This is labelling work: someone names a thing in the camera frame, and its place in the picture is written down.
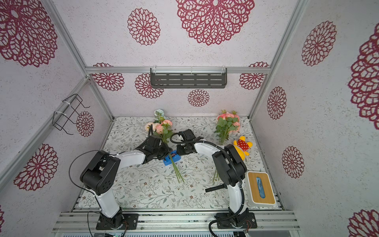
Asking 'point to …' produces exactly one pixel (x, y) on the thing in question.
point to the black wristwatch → (216, 187)
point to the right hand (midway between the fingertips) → (177, 150)
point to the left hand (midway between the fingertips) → (173, 149)
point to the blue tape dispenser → (175, 157)
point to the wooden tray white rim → (254, 199)
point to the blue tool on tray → (261, 188)
